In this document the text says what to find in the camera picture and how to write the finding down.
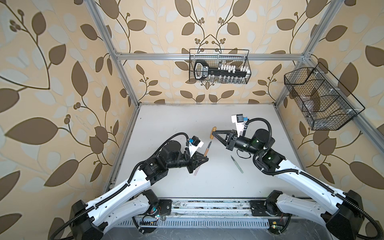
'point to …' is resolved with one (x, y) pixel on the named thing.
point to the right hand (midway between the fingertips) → (214, 135)
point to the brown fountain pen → (207, 148)
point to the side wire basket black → (327, 105)
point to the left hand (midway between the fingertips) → (208, 158)
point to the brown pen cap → (214, 129)
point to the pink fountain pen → (196, 171)
